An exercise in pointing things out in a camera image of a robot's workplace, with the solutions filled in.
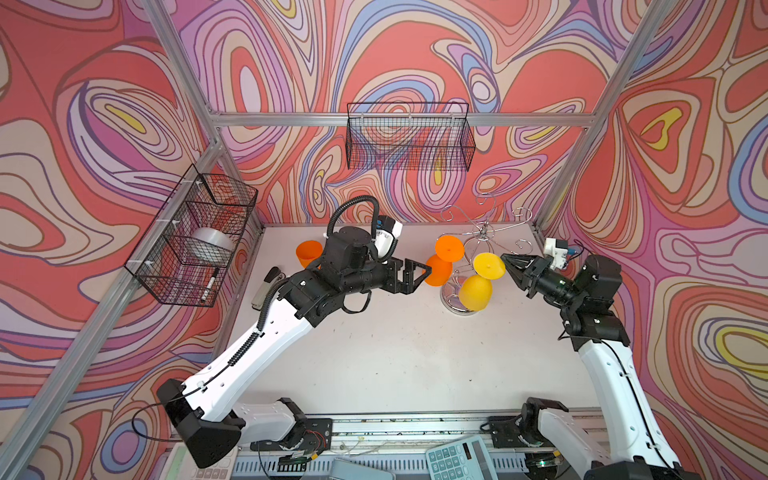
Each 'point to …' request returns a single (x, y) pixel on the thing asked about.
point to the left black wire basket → (182, 258)
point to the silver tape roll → (210, 246)
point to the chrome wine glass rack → (484, 238)
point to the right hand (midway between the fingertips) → (500, 264)
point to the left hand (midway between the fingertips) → (420, 266)
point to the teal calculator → (467, 459)
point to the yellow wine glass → (476, 290)
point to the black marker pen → (209, 284)
